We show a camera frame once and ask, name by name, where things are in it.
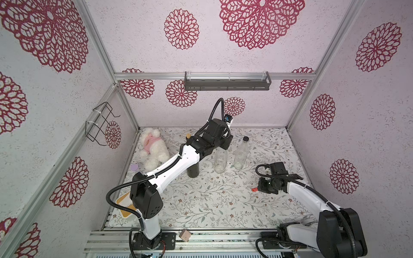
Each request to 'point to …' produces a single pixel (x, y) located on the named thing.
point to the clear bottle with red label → (242, 154)
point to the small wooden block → (185, 235)
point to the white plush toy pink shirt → (155, 151)
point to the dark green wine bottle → (193, 171)
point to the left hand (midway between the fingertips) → (226, 135)
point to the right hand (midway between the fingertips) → (257, 185)
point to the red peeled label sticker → (255, 189)
